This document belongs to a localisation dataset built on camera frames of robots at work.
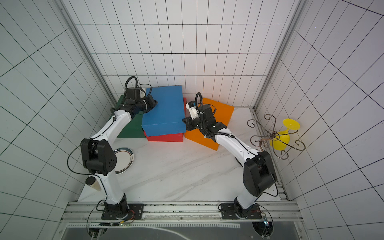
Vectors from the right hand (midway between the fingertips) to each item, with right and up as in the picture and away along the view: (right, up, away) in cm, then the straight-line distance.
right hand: (185, 116), depth 83 cm
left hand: (-17, +9, +7) cm, 20 cm away
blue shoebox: (-10, -1, 0) cm, 10 cm away
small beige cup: (-46, -33, -10) cm, 58 cm away
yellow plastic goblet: (+43, -11, -19) cm, 48 cm away
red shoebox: (-11, -14, +15) cm, 23 cm away
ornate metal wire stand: (+50, -16, +17) cm, 55 cm away
